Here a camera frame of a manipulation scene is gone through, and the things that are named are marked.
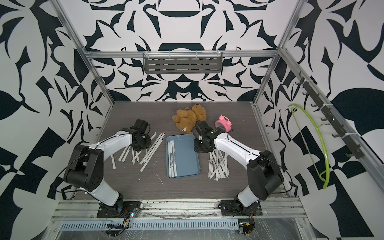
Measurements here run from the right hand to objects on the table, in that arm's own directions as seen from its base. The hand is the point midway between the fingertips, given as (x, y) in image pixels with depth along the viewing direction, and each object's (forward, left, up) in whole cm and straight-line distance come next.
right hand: (196, 146), depth 86 cm
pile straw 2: (-9, -12, -8) cm, 17 cm away
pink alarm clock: (+16, -18, 0) cm, 24 cm away
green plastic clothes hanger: (-24, -49, +17) cm, 57 cm away
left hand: (+6, +30, -5) cm, 31 cm away
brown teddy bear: (+18, +6, +2) cm, 19 cm away
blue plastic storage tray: (-5, +5, -8) cm, 11 cm away
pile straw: (-2, +29, -8) cm, 30 cm away
